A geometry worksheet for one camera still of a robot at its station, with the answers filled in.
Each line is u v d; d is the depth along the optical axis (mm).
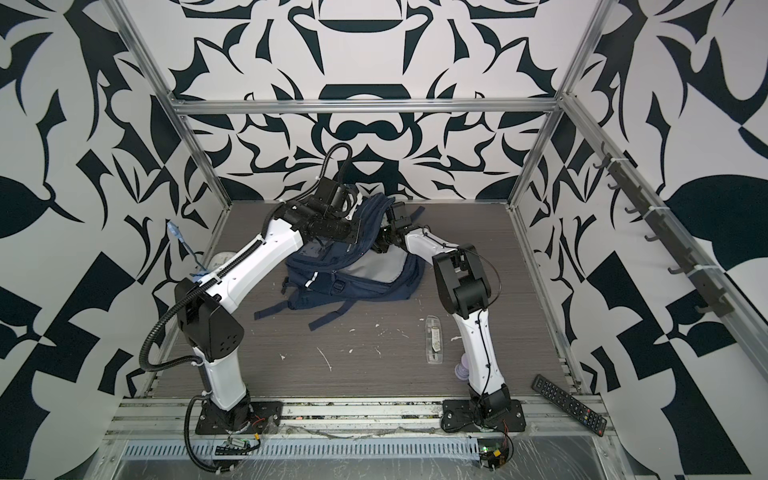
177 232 830
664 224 547
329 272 915
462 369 802
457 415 744
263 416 731
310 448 713
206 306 448
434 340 850
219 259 998
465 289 602
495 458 704
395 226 835
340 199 647
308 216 570
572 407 747
